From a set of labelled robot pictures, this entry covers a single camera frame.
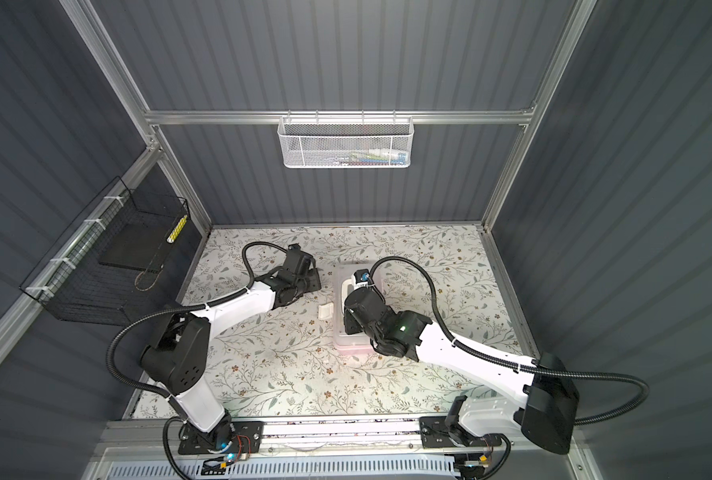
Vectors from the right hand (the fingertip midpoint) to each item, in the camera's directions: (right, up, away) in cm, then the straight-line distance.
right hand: (351, 310), depth 77 cm
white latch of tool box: (-9, -3, +16) cm, 19 cm away
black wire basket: (-61, +9, -13) cm, 63 cm away
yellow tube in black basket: (-48, +21, +4) cm, 53 cm away
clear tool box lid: (-3, +8, +13) cm, 16 cm away
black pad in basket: (-55, +17, +2) cm, 58 cm away
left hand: (-13, +7, +17) cm, 22 cm away
